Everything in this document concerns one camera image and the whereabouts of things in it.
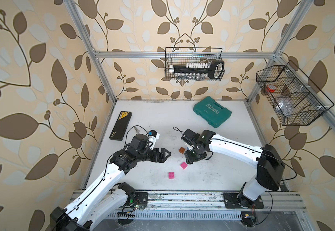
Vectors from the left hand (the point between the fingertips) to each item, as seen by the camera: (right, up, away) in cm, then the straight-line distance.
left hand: (162, 151), depth 74 cm
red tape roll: (+61, +34, +7) cm, 70 cm away
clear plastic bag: (+62, +23, -3) cm, 66 cm away
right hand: (+16, -7, +7) cm, 18 cm away
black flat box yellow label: (-32, +10, +28) cm, 44 cm away
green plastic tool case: (+35, +21, +33) cm, 53 cm away
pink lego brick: (+12, -11, +11) cm, 20 cm away
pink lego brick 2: (+5, -16, +8) cm, 19 cm away
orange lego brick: (+11, -4, +18) cm, 21 cm away
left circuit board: (-19, -33, -1) cm, 38 cm away
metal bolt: (-20, +7, +30) cm, 37 cm away
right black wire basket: (+69, +26, -1) cm, 74 cm away
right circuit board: (+43, -33, -3) cm, 54 cm away
